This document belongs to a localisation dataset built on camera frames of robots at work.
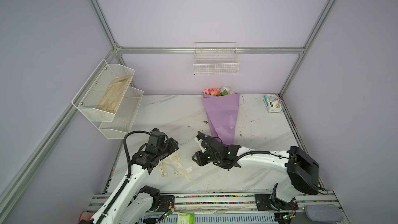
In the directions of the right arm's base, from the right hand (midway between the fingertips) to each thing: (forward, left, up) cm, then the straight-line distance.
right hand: (189, 161), depth 78 cm
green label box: (-23, 0, -7) cm, 24 cm away
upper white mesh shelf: (+24, +46, +22) cm, 56 cm away
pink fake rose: (+55, -13, -2) cm, 57 cm away
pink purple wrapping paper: (+39, -19, -7) cm, 44 cm away
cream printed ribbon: (+5, +10, -9) cm, 15 cm away
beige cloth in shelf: (+22, +40, +22) cm, 51 cm away
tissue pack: (+45, -56, -4) cm, 72 cm away
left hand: (+6, +9, +4) cm, 12 cm away
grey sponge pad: (-20, -63, -8) cm, 66 cm away
